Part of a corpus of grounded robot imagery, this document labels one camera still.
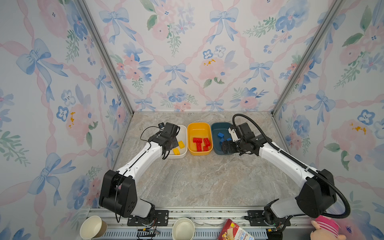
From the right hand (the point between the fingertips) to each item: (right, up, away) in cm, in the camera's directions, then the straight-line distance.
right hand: (228, 146), depth 85 cm
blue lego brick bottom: (0, +6, +19) cm, 20 cm away
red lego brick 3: (-10, 0, +13) cm, 17 cm away
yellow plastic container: (-15, +8, +23) cm, 28 cm away
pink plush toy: (+40, -35, -19) cm, 56 cm away
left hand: (-32, +3, +2) cm, 32 cm away
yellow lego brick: (-30, -5, +11) cm, 33 cm away
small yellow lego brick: (-28, -1, +15) cm, 31 cm away
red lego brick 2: (-16, -2, +14) cm, 22 cm away
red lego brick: (-16, +1, +16) cm, 23 cm away
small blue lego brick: (0, +2, +16) cm, 16 cm away
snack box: (-3, -36, -17) cm, 40 cm away
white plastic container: (-27, -5, +12) cm, 30 cm away
